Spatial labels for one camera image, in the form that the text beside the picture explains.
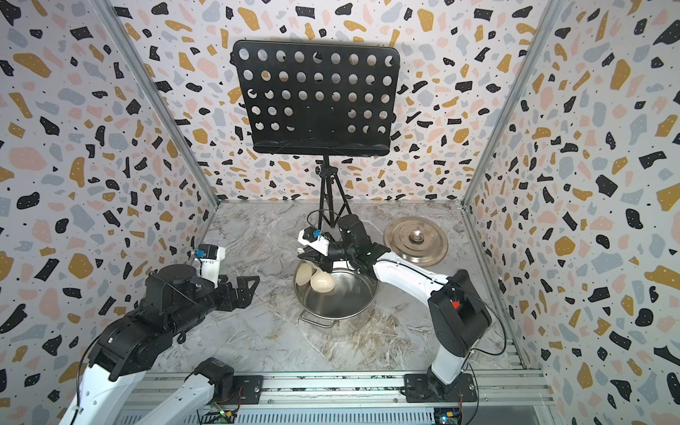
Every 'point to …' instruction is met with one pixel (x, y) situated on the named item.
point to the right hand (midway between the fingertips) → (304, 252)
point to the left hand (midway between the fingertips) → (246, 277)
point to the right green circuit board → (446, 416)
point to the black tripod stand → (333, 199)
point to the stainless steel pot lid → (417, 241)
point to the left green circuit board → (210, 416)
